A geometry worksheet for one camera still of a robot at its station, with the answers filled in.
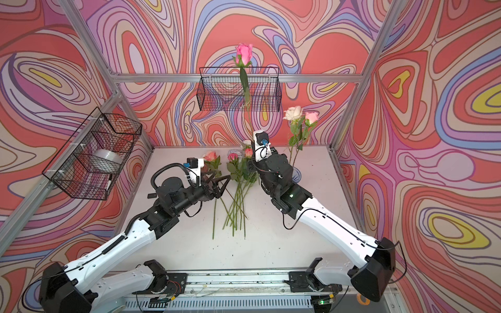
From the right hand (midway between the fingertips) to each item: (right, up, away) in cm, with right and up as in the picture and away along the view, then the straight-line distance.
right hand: (254, 146), depth 67 cm
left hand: (-10, -10, +2) cm, 15 cm away
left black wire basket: (-60, -5, +3) cm, 60 cm away
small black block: (-52, -22, +32) cm, 65 cm away
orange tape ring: (+38, -55, +2) cm, 67 cm away
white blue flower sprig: (-9, +1, +44) cm, 45 cm away
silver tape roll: (-55, -3, +6) cm, 56 cm away
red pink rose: (-7, -13, +34) cm, 37 cm away
